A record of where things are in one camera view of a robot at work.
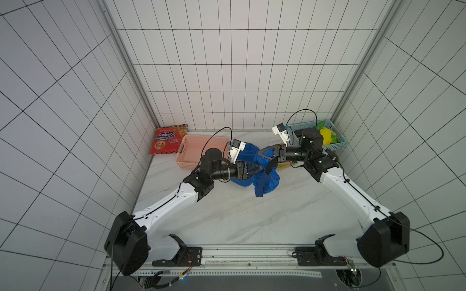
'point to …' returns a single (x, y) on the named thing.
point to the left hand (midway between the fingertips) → (256, 170)
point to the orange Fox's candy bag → (284, 165)
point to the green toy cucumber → (320, 125)
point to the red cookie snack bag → (168, 139)
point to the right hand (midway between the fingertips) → (253, 157)
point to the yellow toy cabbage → (326, 134)
